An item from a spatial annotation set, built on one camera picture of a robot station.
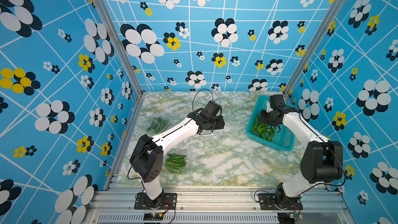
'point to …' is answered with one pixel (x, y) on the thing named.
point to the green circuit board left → (153, 216)
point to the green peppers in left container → (158, 123)
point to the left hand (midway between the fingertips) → (225, 122)
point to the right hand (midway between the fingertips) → (264, 117)
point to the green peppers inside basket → (264, 129)
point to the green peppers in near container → (175, 163)
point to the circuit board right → (288, 218)
